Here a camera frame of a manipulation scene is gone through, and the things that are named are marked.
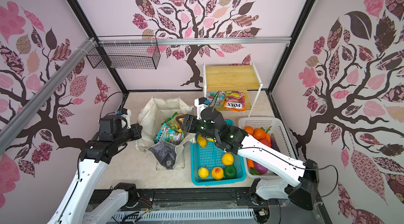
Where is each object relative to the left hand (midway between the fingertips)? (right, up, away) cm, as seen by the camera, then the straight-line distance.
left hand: (142, 129), depth 74 cm
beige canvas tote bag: (+2, +7, +6) cm, 10 cm away
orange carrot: (+54, -19, +5) cm, 57 cm away
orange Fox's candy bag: (+48, +15, +16) cm, 52 cm away
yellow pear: (+29, -22, +4) cm, 37 cm away
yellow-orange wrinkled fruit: (+29, -9, +13) cm, 33 cm away
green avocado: (+43, -22, +3) cm, 49 cm away
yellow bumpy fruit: (+43, -17, +7) cm, 46 cm away
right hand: (+21, +7, -9) cm, 24 cm away
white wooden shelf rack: (+45, +26, +7) cm, 53 cm away
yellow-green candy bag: (+10, +2, +17) cm, 20 cm away
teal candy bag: (+10, -3, +6) cm, 12 cm away
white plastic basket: (+73, -10, +8) cm, 74 cm away
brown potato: (+21, +6, -11) cm, 24 cm away
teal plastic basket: (+34, -22, +11) cm, 42 cm away
